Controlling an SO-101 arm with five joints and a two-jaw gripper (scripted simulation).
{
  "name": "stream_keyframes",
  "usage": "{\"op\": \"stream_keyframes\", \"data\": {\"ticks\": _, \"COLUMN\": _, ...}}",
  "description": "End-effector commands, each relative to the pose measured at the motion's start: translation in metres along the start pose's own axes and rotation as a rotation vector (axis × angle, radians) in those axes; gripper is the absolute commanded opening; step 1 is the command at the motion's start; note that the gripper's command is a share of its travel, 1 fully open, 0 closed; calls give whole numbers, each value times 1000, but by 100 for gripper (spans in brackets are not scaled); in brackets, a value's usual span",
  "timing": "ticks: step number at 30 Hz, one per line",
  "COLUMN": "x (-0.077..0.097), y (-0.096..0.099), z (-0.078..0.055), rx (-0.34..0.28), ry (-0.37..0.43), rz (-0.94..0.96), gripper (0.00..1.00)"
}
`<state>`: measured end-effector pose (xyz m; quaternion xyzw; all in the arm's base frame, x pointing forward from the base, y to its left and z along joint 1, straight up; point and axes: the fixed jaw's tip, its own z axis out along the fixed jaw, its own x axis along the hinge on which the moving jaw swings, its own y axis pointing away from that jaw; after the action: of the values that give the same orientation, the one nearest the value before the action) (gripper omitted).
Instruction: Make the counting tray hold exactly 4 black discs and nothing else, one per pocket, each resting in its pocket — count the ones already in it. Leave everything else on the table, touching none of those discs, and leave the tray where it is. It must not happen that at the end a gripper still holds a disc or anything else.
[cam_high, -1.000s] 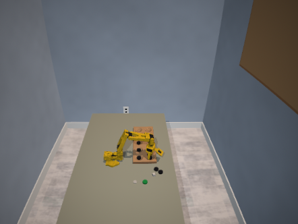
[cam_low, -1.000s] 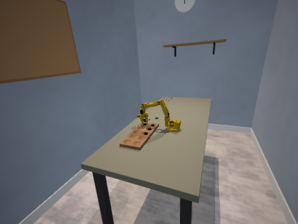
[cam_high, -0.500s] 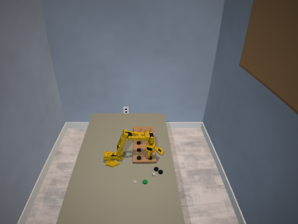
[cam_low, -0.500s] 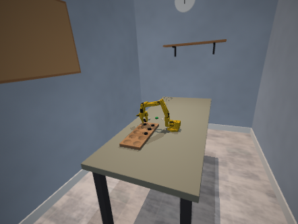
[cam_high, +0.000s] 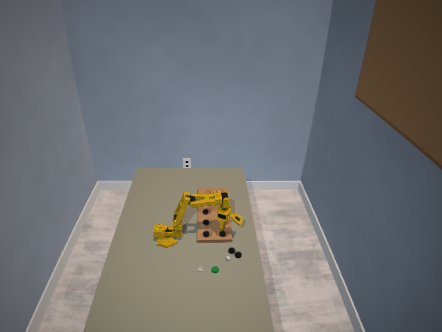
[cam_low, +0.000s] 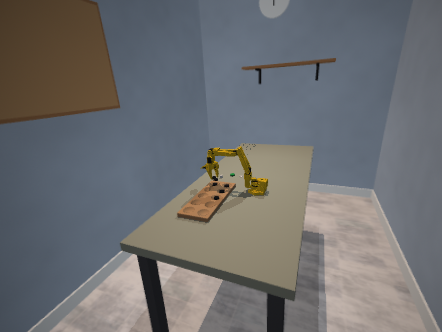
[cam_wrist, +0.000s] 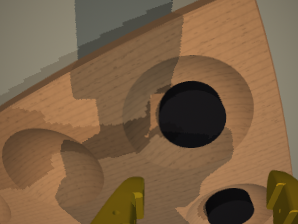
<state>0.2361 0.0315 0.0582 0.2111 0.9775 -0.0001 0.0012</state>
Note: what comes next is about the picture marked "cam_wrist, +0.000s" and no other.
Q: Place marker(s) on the black disc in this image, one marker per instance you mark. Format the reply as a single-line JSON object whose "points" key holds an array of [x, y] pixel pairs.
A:
{"points": [[191, 114], [229, 206]]}

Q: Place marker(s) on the tan wooden tray with round pockets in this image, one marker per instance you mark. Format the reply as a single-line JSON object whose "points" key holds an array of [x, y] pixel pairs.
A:
{"points": [[69, 141]]}

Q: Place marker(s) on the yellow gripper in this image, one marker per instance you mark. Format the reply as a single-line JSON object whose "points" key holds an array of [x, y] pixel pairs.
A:
{"points": [[126, 204]]}

